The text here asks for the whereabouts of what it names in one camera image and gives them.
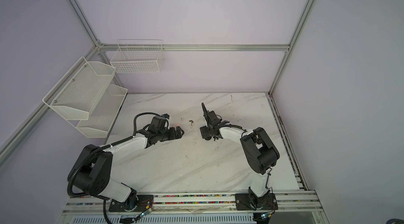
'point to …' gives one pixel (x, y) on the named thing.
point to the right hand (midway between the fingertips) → (204, 131)
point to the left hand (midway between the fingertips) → (177, 134)
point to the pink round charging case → (176, 124)
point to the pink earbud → (182, 120)
